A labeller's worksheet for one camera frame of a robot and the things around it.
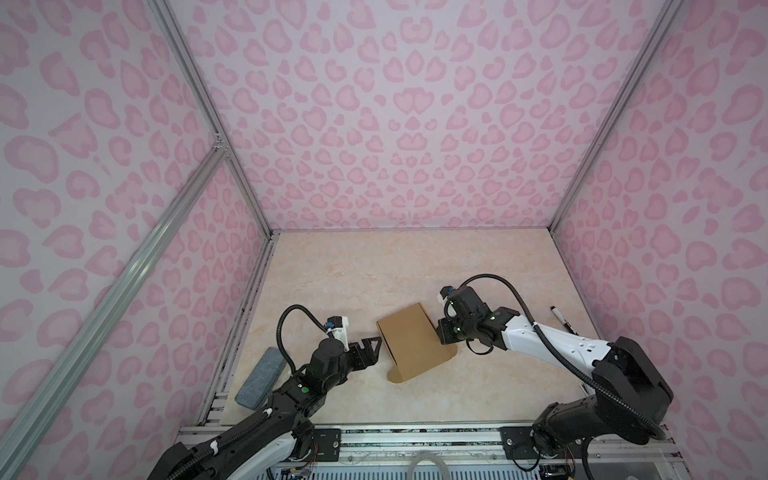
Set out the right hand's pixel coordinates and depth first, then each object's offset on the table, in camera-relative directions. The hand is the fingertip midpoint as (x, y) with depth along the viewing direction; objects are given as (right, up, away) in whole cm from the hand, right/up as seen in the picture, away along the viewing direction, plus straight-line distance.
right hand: (437, 329), depth 85 cm
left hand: (-18, -2, -3) cm, 18 cm away
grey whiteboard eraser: (-49, -13, -3) cm, 51 cm away
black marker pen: (+41, +1, +9) cm, 42 cm away
